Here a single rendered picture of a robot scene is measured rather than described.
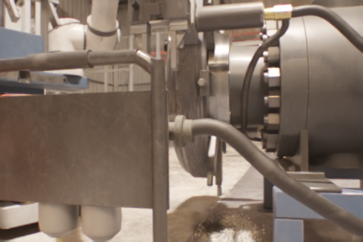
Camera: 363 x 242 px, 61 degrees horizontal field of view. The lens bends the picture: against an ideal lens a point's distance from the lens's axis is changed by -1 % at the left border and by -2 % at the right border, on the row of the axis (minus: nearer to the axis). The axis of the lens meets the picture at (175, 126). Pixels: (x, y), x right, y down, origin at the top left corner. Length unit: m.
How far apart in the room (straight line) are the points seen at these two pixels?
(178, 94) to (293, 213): 0.50
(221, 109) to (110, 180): 0.68
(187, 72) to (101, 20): 0.70
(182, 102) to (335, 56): 0.50
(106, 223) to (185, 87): 0.54
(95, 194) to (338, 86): 0.82
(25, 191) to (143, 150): 0.25
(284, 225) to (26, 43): 1.38
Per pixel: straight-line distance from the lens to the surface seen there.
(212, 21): 0.97
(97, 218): 0.60
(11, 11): 0.98
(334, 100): 1.11
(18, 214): 1.41
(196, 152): 1.08
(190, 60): 1.01
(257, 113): 1.23
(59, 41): 1.64
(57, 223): 0.65
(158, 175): 0.50
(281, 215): 0.99
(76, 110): 0.58
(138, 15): 0.71
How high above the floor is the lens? 0.44
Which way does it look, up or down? level
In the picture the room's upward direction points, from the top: 1 degrees counter-clockwise
